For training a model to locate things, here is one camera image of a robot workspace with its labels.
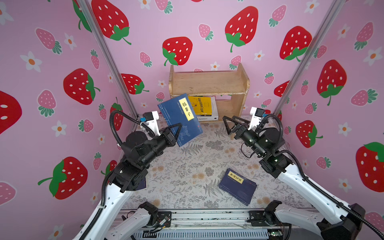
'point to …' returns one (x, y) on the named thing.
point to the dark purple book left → (142, 184)
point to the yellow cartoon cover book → (201, 105)
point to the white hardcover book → (214, 112)
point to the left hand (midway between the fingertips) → (182, 124)
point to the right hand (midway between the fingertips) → (227, 117)
